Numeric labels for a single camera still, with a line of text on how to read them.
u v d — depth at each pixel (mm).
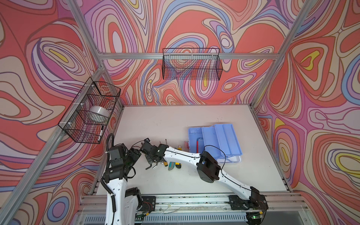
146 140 818
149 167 863
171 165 863
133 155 698
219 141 842
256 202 627
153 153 687
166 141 974
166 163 863
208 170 595
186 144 893
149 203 724
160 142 967
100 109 739
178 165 848
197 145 952
